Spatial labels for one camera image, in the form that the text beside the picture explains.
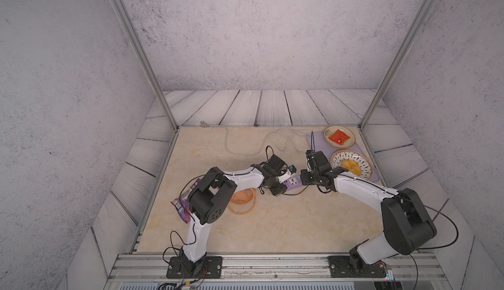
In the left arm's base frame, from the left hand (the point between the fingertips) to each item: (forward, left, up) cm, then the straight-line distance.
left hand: (284, 186), depth 94 cm
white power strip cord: (+37, -6, 0) cm, 37 cm away
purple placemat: (+28, -22, -1) cm, 36 cm away
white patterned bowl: (+12, -42, +1) cm, 43 cm away
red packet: (+29, -34, +3) cm, 45 cm away
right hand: (+2, -9, +6) cm, 11 cm away
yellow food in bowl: (+9, -34, +3) cm, 35 cm away
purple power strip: (+1, -4, +2) cm, 4 cm away
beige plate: (+34, -31, +2) cm, 46 cm away
